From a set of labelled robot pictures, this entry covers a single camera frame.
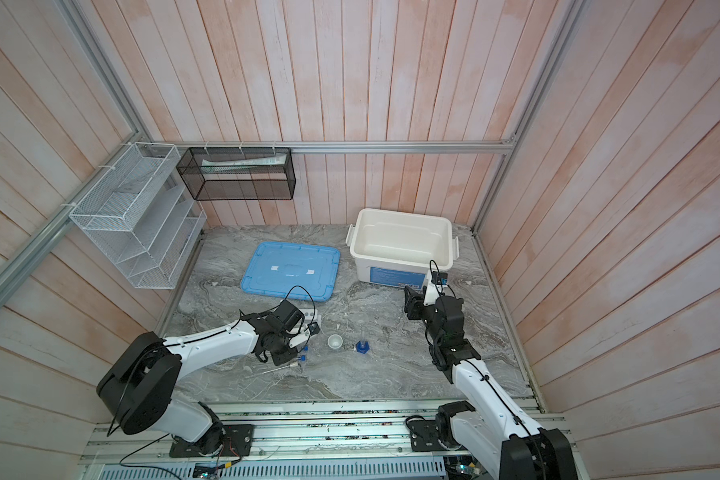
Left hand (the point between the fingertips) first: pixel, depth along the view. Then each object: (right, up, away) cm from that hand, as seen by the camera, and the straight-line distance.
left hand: (285, 350), depth 88 cm
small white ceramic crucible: (+15, +2, +1) cm, 15 cm away
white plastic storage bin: (+37, +32, +23) cm, 54 cm away
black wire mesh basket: (-21, +59, +17) cm, 65 cm away
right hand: (+38, +20, -5) cm, 43 cm away
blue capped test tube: (+6, -2, -2) cm, 6 cm away
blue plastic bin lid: (-8, +25, +19) cm, 32 cm away
